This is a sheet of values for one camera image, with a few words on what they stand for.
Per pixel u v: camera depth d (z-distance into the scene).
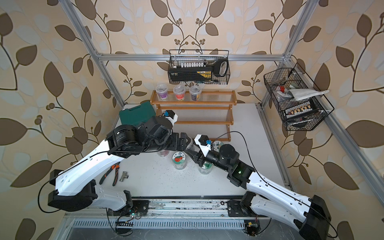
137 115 1.08
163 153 0.92
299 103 0.70
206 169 0.81
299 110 0.68
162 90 0.81
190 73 0.82
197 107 0.95
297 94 0.64
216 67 0.84
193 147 0.66
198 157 0.58
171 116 0.55
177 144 0.53
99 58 0.93
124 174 0.85
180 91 0.81
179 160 0.83
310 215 0.40
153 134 0.42
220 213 0.74
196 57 0.91
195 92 0.80
